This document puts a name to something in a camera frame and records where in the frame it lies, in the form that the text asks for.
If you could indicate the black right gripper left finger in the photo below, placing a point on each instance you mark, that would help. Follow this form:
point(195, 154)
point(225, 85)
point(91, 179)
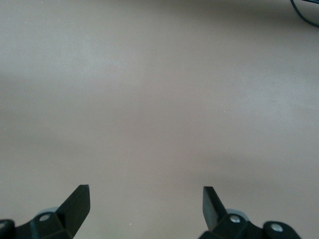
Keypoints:
point(72, 211)

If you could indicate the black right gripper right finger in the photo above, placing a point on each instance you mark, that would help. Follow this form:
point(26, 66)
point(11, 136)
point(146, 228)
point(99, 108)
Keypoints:
point(214, 214)

